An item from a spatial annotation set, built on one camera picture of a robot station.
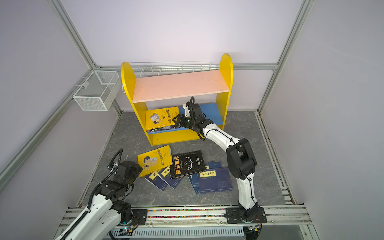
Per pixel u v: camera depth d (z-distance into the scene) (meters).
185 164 0.89
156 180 0.85
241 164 0.52
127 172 0.62
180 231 0.71
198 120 0.71
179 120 0.79
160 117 0.91
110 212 0.62
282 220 0.74
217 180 0.84
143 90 0.76
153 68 0.94
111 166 0.69
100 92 0.99
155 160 0.91
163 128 0.89
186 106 0.83
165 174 0.86
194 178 0.85
